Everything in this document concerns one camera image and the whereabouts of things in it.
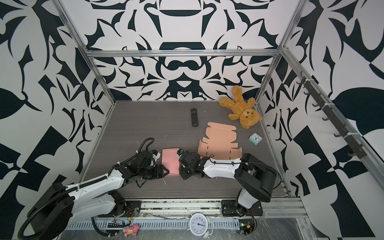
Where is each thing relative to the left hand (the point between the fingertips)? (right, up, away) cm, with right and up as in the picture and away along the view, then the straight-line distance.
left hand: (167, 170), depth 82 cm
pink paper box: (+1, +5, +3) cm, 6 cm away
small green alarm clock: (+54, +15, +16) cm, 58 cm away
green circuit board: (-23, -22, -9) cm, 33 cm away
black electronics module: (+39, -22, -11) cm, 46 cm away
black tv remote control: (+15, +28, +26) cm, 41 cm away
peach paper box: (+31, +13, +14) cm, 36 cm away
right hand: (+7, -1, +3) cm, 8 cm away
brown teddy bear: (+48, +33, +23) cm, 63 cm away
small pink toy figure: (-13, -21, -16) cm, 29 cm away
